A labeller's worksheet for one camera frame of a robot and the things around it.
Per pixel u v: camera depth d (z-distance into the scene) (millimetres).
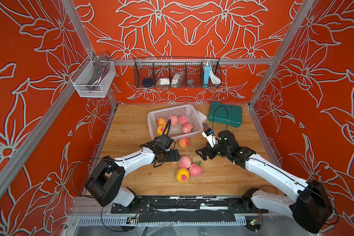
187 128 971
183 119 1020
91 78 831
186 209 727
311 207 401
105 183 427
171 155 773
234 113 1107
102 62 867
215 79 899
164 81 871
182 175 766
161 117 1056
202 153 718
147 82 994
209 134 698
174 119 1011
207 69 830
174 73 1001
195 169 806
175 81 899
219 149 673
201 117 1098
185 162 815
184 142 904
